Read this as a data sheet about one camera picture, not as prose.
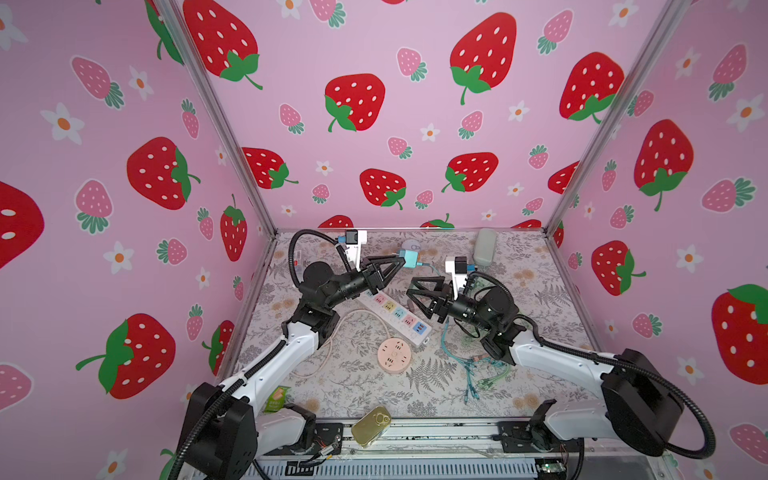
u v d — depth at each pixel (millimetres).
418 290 704
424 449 731
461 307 639
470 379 838
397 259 658
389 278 648
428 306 646
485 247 1148
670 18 696
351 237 614
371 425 731
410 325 918
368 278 605
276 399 798
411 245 1080
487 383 834
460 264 614
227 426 401
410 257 661
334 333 613
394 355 859
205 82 790
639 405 417
